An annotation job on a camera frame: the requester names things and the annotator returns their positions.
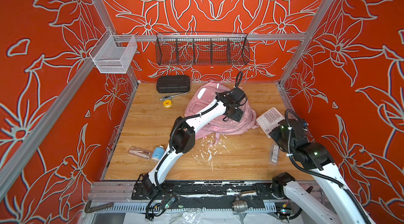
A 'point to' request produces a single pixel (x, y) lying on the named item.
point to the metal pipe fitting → (240, 206)
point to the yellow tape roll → (167, 103)
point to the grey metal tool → (169, 97)
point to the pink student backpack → (204, 94)
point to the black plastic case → (173, 84)
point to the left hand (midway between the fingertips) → (234, 112)
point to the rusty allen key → (89, 209)
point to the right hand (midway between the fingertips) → (269, 129)
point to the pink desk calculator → (269, 120)
